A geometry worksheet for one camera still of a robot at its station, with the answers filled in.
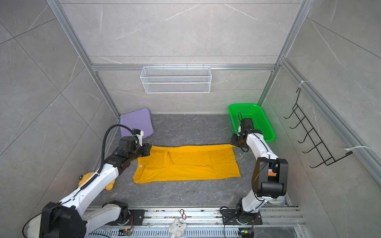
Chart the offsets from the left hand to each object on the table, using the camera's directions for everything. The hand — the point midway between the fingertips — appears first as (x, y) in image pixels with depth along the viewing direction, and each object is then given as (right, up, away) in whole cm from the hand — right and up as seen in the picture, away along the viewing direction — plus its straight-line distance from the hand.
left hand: (152, 143), depth 83 cm
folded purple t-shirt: (-19, +15, +30) cm, 38 cm away
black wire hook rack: (+79, +1, -19) cm, 81 cm away
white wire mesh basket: (+11, +42, +18) cm, 47 cm away
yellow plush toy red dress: (-37, -20, -3) cm, 42 cm away
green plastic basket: (+74, +12, +25) cm, 79 cm away
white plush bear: (-37, -29, -29) cm, 55 cm away
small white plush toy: (+16, -38, -16) cm, 44 cm away
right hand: (+51, 0, +8) cm, 52 cm away
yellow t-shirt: (+10, -14, +9) cm, 19 cm away
